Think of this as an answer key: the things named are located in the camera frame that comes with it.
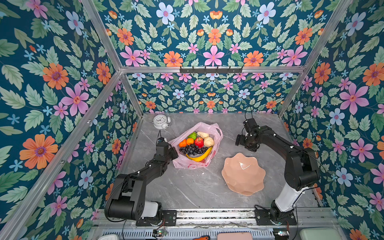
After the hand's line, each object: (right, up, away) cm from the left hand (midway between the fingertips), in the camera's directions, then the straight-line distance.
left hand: (176, 145), depth 91 cm
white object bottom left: (-26, -38, -25) cm, 53 cm away
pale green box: (+70, -38, -23) cm, 83 cm away
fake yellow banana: (+16, -8, +2) cm, 18 cm away
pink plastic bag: (+12, -1, +5) cm, 13 cm away
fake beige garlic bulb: (+20, +2, +6) cm, 21 cm away
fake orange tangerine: (+3, +1, +5) cm, 6 cm away
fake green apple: (+9, +6, +8) cm, 14 cm away
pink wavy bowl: (+41, -18, -1) cm, 44 cm away
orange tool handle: (+17, -39, -25) cm, 49 cm away
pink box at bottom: (+31, -39, -24) cm, 55 cm away
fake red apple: (+14, +1, +5) cm, 15 cm away
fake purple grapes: (+10, -3, +2) cm, 10 cm away
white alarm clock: (-15, +16, +20) cm, 29 cm away
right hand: (+40, +1, +2) cm, 40 cm away
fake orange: (+8, +2, +5) cm, 9 cm away
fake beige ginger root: (+16, +6, +10) cm, 20 cm away
